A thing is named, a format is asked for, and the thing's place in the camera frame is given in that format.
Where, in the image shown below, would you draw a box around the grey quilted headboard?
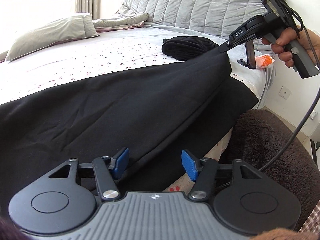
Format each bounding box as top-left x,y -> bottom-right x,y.
123,0 -> 267,40

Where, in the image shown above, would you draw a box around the person's right hand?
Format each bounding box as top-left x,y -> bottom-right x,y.
261,26 -> 320,68

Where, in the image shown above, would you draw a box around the black phone stand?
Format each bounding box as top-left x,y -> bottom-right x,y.
237,59 -> 251,69

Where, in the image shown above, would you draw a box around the black cable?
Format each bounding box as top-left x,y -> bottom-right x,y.
257,0 -> 320,173

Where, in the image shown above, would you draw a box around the grey folded quilt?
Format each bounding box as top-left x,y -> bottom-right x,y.
93,5 -> 149,33

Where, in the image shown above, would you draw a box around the white wall socket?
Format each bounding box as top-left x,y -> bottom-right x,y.
278,86 -> 291,100

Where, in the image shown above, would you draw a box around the cherry print bed sheet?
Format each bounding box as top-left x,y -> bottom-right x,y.
1,25 -> 268,191

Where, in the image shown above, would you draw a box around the folded black garment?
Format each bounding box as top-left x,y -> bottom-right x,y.
162,36 -> 219,61

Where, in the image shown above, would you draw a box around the smartphone on stand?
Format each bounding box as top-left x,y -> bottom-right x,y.
245,40 -> 256,69

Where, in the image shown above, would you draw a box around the black pants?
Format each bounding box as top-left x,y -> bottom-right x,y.
1,50 -> 258,217

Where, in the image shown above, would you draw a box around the orange plastic bag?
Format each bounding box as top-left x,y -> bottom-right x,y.
255,55 -> 275,69

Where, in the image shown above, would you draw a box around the grey pillow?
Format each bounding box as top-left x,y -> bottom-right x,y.
4,13 -> 99,61

